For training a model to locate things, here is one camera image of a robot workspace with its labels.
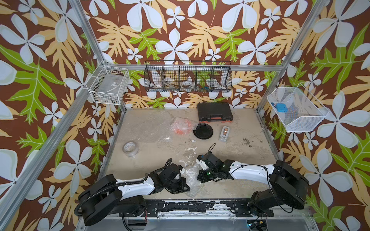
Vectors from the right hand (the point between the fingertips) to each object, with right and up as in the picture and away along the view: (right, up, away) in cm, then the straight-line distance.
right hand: (195, 178), depth 83 cm
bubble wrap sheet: (-3, +3, 0) cm, 4 cm away
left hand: (-3, -4, -4) cm, 6 cm away
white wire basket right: (+59, +41, +1) cm, 72 cm away
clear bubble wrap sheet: (-12, +36, +28) cm, 47 cm away
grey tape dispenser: (+22, +25, +18) cm, 38 cm away
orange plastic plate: (-8, +30, +21) cm, 37 cm away
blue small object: (+53, +42, +3) cm, 68 cm away
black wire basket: (-5, +65, +15) cm, 67 cm away
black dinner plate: (+7, +26, +21) cm, 34 cm away
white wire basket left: (-54, +56, +3) cm, 78 cm away
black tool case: (+18, +41, +29) cm, 53 cm away
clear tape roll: (-44, +15, +13) cm, 48 cm away
